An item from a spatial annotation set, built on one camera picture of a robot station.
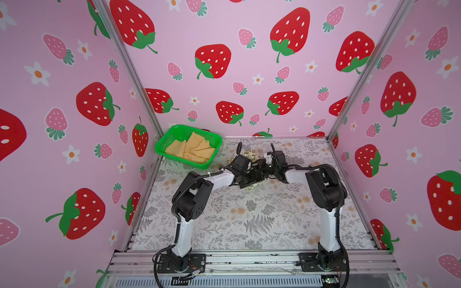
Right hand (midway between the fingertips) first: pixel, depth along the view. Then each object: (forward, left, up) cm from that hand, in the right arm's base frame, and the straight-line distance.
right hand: (247, 168), depth 98 cm
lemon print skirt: (+11, -4, -4) cm, 12 cm away
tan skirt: (+14, +33, -2) cm, 36 cm away
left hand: (-6, -8, -3) cm, 10 cm away
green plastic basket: (+29, +46, -2) cm, 54 cm away
